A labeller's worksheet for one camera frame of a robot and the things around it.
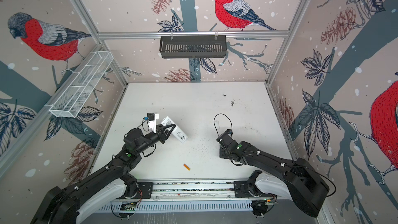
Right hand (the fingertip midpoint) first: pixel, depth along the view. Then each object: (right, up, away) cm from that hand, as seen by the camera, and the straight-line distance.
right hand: (222, 153), depth 85 cm
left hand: (-25, +18, -12) cm, 33 cm away
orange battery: (-20, -5, -4) cm, 21 cm away
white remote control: (-24, +14, -8) cm, 29 cm away
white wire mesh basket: (-73, +31, -14) cm, 81 cm away
